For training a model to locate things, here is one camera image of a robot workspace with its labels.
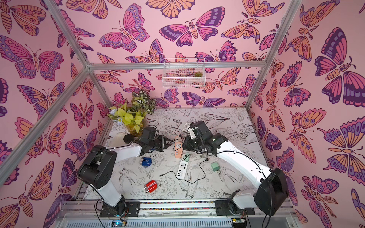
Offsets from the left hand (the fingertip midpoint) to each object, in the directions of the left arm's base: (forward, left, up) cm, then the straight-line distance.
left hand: (175, 138), depth 91 cm
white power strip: (-17, -5, -7) cm, 19 cm away
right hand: (-10, -5, +10) cm, 15 cm away
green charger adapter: (-12, -8, -6) cm, 15 cm away
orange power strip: (-2, -2, -7) cm, 8 cm away
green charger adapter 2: (-15, -25, -8) cm, 30 cm away
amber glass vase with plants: (+9, +25, +12) cm, 29 cm away
